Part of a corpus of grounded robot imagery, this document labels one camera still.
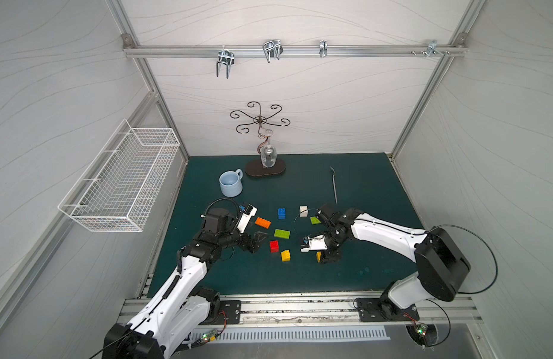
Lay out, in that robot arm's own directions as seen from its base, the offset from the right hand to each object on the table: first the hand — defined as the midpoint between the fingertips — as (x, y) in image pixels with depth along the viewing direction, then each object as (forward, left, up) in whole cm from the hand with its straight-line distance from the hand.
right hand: (321, 249), depth 85 cm
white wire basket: (+5, +66, +30) cm, 72 cm away
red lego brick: (0, +18, 0) cm, 18 cm away
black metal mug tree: (+43, +33, -1) cm, 54 cm away
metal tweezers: (+33, -9, -3) cm, 34 cm away
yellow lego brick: (-3, +14, -1) cm, 14 cm away
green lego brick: (+6, +16, -2) cm, 17 cm away
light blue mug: (+31, +42, +1) cm, 52 cm away
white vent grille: (-29, +36, 0) cm, 46 cm away
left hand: (+1, +23, +11) cm, 26 cm away
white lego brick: (+16, +7, 0) cm, 18 cm away
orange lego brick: (+12, +24, -3) cm, 27 cm away
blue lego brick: (+15, +16, 0) cm, 22 cm away
